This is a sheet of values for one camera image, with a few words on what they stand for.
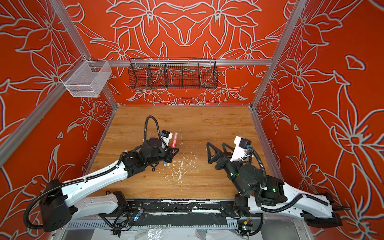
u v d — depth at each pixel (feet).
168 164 2.87
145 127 1.84
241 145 1.60
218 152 1.59
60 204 1.27
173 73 3.20
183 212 2.39
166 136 2.18
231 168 1.62
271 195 1.40
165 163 2.17
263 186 1.23
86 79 3.03
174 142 2.39
